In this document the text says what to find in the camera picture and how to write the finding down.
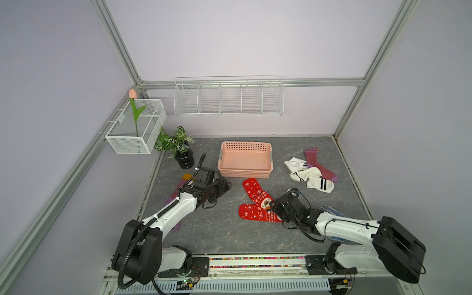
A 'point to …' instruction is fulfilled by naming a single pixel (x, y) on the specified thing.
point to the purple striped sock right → (312, 160)
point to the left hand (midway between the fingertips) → (228, 189)
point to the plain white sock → (295, 165)
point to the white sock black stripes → (313, 176)
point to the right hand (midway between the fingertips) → (269, 203)
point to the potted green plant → (176, 145)
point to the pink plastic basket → (245, 159)
